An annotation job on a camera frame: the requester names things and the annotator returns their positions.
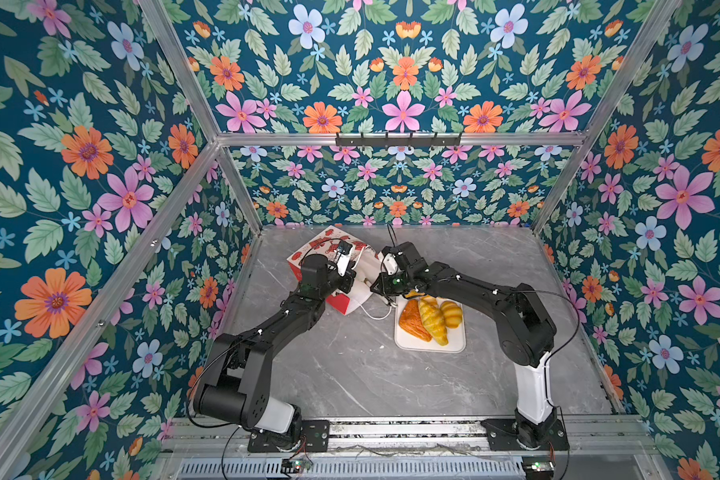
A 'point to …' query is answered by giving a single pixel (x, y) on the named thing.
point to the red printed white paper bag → (364, 260)
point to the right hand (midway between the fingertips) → (372, 285)
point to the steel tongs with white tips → (367, 280)
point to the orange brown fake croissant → (412, 322)
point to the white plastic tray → (407, 340)
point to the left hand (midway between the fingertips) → (355, 253)
